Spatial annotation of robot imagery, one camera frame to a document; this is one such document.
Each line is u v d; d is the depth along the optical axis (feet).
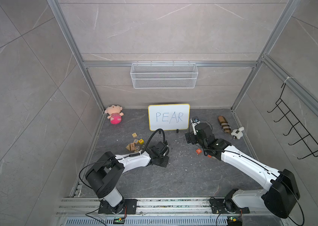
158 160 2.40
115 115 3.52
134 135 3.33
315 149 1.94
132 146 3.13
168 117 3.29
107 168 1.63
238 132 3.31
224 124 3.52
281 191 1.29
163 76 3.31
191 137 2.40
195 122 2.27
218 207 2.39
